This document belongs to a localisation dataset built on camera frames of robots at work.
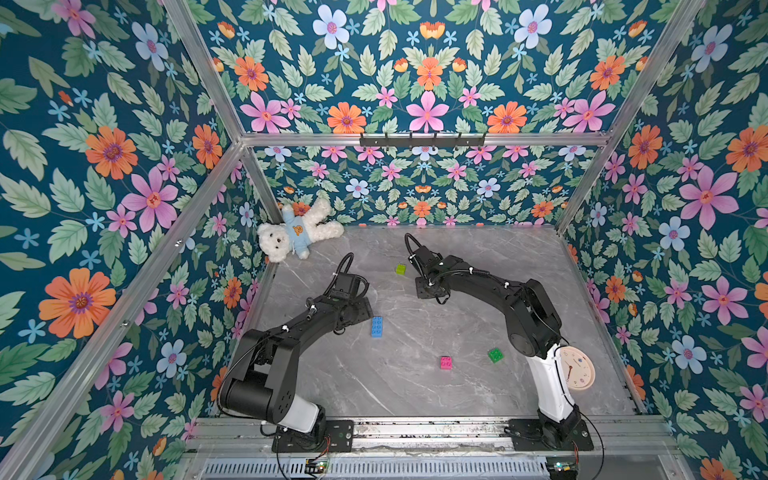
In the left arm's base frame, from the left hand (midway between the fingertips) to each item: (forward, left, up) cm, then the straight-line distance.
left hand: (365, 310), depth 93 cm
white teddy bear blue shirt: (+31, +26, +5) cm, 40 cm away
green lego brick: (-17, -38, -3) cm, 42 cm away
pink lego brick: (-18, -23, -2) cm, 29 cm away
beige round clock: (-23, -60, -1) cm, 64 cm away
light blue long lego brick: (-4, -4, -3) cm, 6 cm away
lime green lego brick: (+16, -13, -1) cm, 20 cm away
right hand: (+8, -23, 0) cm, 24 cm away
